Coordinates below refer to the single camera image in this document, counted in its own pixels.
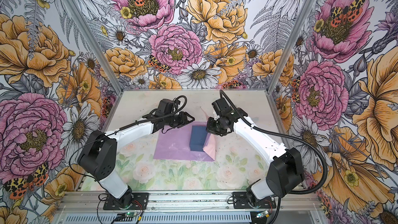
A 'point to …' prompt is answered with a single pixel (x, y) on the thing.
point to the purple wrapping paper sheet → (173, 143)
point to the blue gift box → (198, 134)
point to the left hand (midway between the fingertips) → (192, 124)
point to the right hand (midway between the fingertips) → (208, 134)
